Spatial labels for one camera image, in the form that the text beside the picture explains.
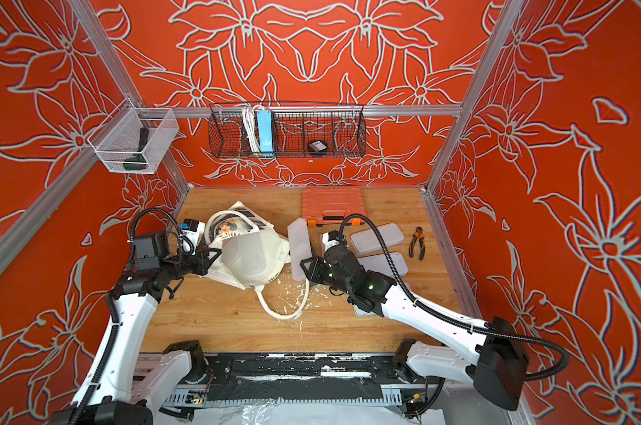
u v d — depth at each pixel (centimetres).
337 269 54
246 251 92
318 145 96
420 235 101
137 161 80
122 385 41
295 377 73
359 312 82
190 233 66
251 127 90
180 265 62
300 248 76
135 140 92
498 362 38
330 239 68
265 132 90
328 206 106
